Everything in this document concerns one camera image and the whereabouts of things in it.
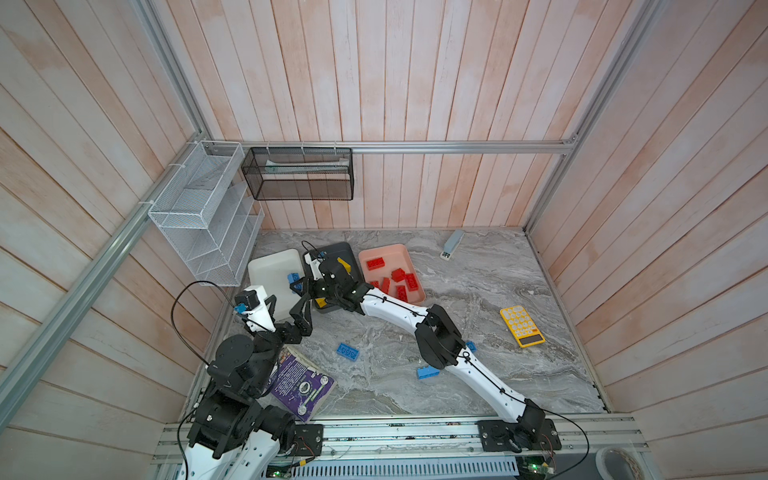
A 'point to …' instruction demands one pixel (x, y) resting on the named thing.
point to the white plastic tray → (271, 273)
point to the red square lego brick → (398, 275)
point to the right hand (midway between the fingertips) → (291, 287)
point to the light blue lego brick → (427, 372)
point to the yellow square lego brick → (321, 302)
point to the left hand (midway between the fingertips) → (294, 302)
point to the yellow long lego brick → (347, 267)
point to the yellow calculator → (525, 330)
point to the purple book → (299, 386)
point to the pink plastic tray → (389, 270)
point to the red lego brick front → (401, 293)
